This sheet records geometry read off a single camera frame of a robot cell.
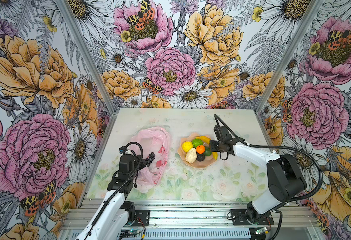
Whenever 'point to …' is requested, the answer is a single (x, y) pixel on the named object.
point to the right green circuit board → (261, 231)
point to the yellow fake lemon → (186, 146)
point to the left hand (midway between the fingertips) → (141, 160)
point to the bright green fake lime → (197, 142)
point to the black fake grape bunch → (150, 158)
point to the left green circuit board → (129, 231)
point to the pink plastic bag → (157, 140)
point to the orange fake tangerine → (200, 149)
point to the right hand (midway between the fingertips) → (212, 149)
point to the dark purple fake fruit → (200, 157)
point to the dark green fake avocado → (207, 152)
